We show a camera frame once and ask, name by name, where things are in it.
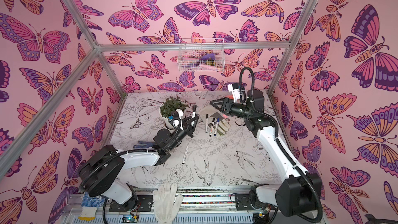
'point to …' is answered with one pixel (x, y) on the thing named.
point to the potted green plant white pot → (169, 104)
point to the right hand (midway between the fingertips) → (213, 102)
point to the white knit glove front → (166, 202)
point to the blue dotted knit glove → (142, 144)
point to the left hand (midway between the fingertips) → (199, 115)
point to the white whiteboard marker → (207, 123)
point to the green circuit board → (129, 219)
